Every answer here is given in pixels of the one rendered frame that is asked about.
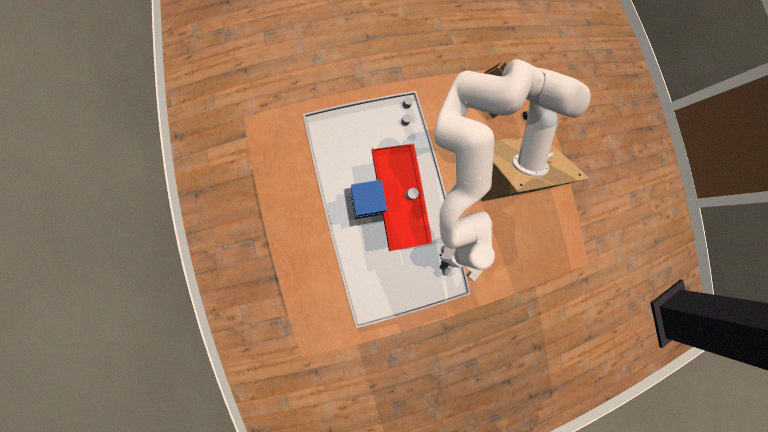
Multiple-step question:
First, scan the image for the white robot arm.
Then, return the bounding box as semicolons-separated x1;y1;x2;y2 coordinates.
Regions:
434;59;591;281

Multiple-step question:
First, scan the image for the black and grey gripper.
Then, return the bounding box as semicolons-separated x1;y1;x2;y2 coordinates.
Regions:
439;248;463;270

